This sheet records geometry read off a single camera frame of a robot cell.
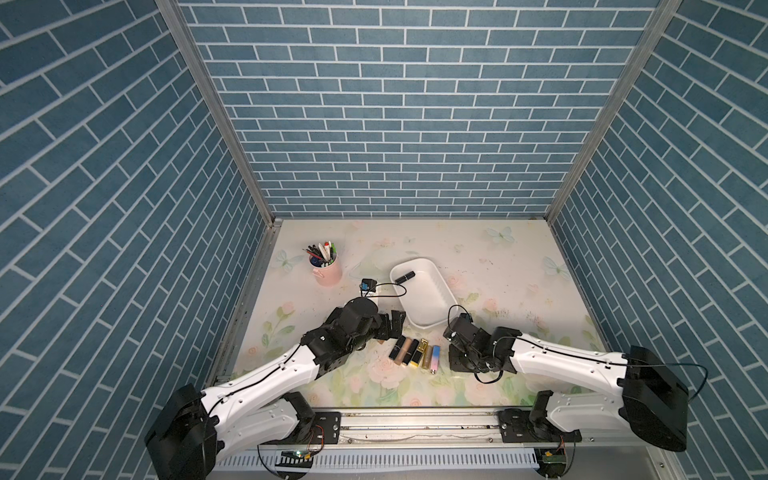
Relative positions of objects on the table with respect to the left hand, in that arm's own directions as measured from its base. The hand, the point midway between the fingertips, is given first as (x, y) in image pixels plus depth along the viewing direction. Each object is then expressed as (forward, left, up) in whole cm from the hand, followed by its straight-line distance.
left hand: (400, 316), depth 79 cm
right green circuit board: (-30, -38, -17) cm, 51 cm away
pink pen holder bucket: (+18, +23, -7) cm, 30 cm away
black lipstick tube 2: (+21, -3, -12) cm, 24 cm away
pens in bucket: (+24, +26, -3) cm, 35 cm away
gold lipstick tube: (-6, -8, -12) cm, 16 cm away
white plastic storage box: (+12, -10, -13) cm, 20 cm away
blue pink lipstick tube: (-7, -10, -13) cm, 18 cm away
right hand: (-8, -15, -11) cm, 20 cm away
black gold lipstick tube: (-7, -5, -13) cm, 15 cm away
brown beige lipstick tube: (-5, -1, -13) cm, 14 cm away
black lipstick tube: (-4, +1, -13) cm, 14 cm away
